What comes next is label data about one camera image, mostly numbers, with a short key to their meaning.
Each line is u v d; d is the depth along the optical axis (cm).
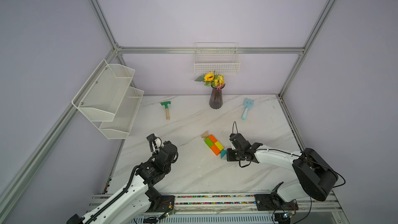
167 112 109
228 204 75
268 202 73
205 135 96
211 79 96
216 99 108
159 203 70
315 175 44
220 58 93
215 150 90
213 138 95
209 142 94
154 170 55
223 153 89
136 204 58
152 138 66
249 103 114
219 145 91
